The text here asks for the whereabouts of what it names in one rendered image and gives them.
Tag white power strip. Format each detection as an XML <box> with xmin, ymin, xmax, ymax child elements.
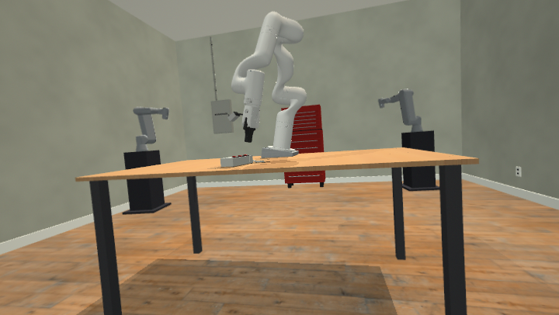
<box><xmin>220</xmin><ymin>154</ymin><xmax>265</xmax><ymax>167</ymax></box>

